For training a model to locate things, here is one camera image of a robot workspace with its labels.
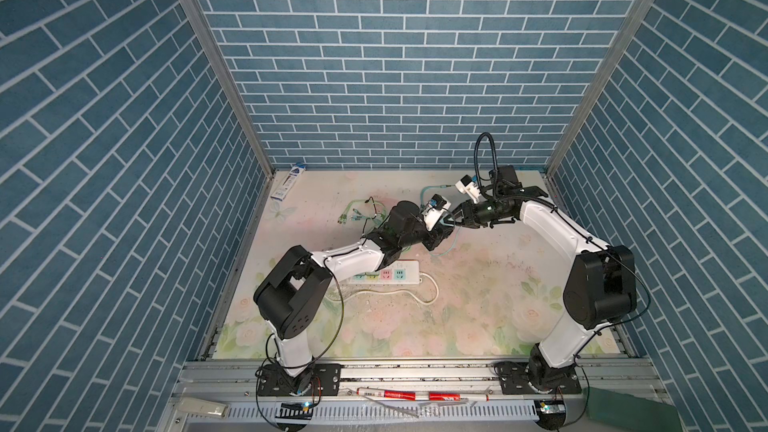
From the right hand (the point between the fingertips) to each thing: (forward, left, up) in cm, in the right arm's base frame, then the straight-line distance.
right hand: (446, 218), depth 84 cm
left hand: (-1, -1, -1) cm, 2 cm away
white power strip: (-11, +14, -15) cm, 23 cm away
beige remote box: (-48, +56, -13) cm, 74 cm away
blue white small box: (+24, +60, -15) cm, 67 cm away
